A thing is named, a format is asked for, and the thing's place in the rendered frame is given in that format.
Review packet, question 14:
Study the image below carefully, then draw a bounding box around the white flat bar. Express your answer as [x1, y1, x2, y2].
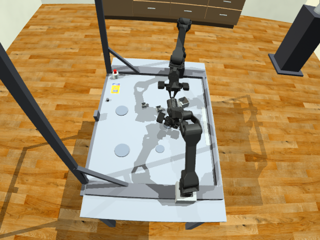
[201, 107, 210, 146]

